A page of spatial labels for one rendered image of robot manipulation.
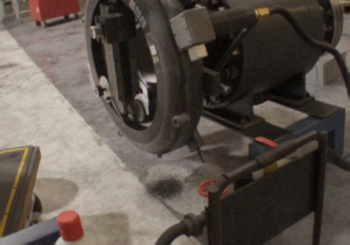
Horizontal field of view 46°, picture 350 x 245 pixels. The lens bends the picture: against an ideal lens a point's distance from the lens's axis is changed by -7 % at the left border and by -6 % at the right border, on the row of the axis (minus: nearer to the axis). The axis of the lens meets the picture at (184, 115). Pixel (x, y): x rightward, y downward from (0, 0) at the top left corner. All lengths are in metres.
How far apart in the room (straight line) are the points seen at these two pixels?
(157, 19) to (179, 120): 0.34
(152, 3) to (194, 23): 0.19
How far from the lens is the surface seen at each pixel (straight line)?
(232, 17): 1.40
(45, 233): 0.80
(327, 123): 1.97
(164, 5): 1.40
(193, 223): 0.98
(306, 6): 1.92
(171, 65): 1.37
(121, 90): 1.73
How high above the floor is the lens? 1.03
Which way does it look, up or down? 23 degrees down
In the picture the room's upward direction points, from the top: 6 degrees counter-clockwise
